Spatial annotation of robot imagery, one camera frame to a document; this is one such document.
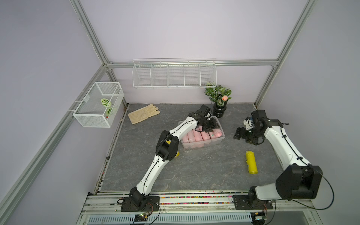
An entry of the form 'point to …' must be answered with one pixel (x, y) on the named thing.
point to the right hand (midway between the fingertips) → (240, 137)
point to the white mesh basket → (101, 107)
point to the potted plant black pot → (219, 95)
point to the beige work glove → (143, 113)
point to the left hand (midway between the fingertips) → (219, 129)
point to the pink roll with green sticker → (198, 137)
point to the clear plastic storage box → (206, 143)
